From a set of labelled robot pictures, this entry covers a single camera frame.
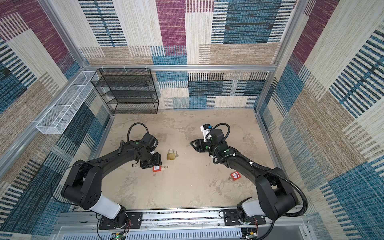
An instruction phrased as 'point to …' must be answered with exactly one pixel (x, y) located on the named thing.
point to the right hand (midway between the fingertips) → (193, 144)
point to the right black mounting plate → (232, 217)
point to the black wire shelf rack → (127, 90)
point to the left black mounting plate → (124, 220)
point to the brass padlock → (171, 156)
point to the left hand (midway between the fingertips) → (158, 162)
